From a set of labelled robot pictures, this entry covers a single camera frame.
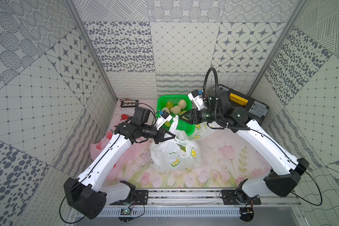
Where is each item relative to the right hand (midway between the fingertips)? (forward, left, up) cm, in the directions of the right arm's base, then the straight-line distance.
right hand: (182, 118), depth 66 cm
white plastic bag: (+14, -15, -31) cm, 37 cm away
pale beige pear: (+28, +4, -26) cm, 39 cm away
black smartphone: (+39, +47, -30) cm, 68 cm away
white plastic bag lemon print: (-11, +1, -16) cm, 19 cm away
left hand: (-7, +3, -6) cm, 10 cm away
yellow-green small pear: (+35, +10, -27) cm, 45 cm away
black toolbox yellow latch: (+21, -49, -17) cm, 56 cm away
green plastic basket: (+19, -2, -34) cm, 39 cm away
